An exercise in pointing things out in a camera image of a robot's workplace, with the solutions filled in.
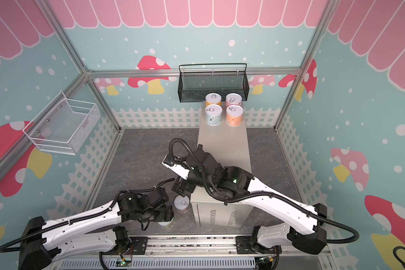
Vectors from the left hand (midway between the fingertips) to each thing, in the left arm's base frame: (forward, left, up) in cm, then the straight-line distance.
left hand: (163, 219), depth 76 cm
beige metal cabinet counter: (-2, -21, +18) cm, 27 cm away
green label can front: (-2, -2, -1) cm, 3 cm away
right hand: (+10, -8, +28) cm, 30 cm away
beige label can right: (+8, -7, -1) cm, 11 cm away
